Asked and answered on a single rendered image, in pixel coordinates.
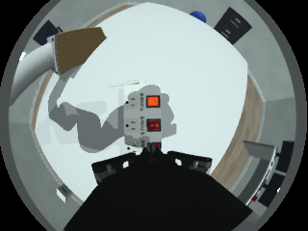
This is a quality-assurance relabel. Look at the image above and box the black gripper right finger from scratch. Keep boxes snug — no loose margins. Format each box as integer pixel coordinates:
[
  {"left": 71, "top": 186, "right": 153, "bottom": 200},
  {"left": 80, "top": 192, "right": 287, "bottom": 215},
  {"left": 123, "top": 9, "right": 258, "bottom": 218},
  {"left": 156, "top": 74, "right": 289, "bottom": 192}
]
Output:
[{"left": 151, "top": 144, "right": 213, "bottom": 175}]

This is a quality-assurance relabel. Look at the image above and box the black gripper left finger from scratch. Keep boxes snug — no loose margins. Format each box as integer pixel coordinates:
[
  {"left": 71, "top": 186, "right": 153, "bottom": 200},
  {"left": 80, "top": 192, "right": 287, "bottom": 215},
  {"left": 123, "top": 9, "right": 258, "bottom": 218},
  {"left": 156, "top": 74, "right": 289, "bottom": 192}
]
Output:
[{"left": 91, "top": 144, "right": 152, "bottom": 185}]

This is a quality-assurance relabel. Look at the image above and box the white power strip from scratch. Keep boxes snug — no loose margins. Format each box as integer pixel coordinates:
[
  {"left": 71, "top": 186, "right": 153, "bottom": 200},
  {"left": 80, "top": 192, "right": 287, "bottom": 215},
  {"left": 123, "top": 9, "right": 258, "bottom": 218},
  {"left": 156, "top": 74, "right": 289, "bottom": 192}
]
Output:
[{"left": 108, "top": 78, "right": 162, "bottom": 155}]

